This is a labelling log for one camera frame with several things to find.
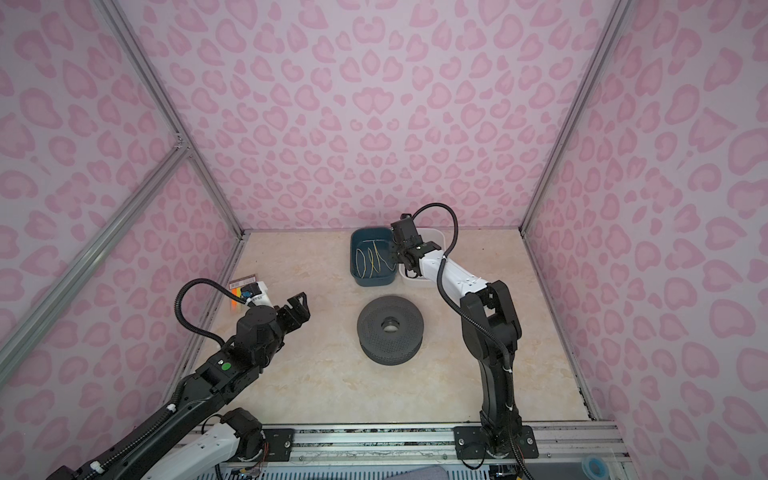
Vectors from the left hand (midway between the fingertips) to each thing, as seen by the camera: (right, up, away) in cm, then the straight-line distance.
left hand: (296, 296), depth 77 cm
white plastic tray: (+34, +16, -2) cm, 37 cm away
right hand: (+26, +13, +19) cm, 35 cm away
